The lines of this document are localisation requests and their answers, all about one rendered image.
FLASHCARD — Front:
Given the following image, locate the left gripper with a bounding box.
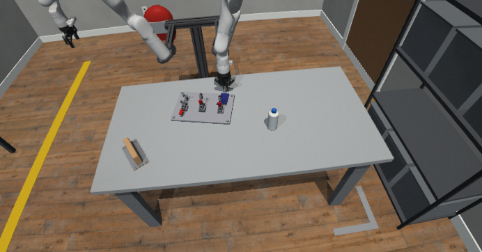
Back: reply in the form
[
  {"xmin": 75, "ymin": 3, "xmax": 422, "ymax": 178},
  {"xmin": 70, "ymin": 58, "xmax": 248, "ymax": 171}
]
[{"xmin": 215, "ymin": 71, "xmax": 235, "ymax": 90}]

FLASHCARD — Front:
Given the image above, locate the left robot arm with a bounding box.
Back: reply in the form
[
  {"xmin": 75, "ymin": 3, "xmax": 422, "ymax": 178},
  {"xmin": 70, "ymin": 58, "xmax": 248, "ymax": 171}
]
[{"xmin": 214, "ymin": 0, "xmax": 243, "ymax": 74}]

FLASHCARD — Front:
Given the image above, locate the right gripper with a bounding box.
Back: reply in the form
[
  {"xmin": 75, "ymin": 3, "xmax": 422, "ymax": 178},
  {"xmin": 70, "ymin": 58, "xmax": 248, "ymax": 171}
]
[{"xmin": 59, "ymin": 25, "xmax": 79, "ymax": 48}]

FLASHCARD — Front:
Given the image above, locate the white bottle with blue cap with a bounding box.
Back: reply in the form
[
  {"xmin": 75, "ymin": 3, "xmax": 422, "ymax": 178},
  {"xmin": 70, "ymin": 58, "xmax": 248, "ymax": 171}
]
[{"xmin": 267, "ymin": 108, "xmax": 279, "ymax": 131}]

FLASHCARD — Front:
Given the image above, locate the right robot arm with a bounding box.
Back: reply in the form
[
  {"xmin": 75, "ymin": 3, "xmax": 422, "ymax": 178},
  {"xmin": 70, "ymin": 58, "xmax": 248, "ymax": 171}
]
[{"xmin": 38, "ymin": 0, "xmax": 170, "ymax": 60}]

